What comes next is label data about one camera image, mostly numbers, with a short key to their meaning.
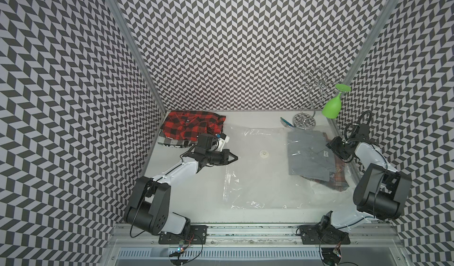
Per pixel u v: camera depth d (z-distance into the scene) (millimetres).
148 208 423
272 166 915
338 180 847
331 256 698
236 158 825
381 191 489
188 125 1018
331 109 879
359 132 694
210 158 722
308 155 917
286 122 1155
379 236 782
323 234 681
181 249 667
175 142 1008
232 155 822
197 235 724
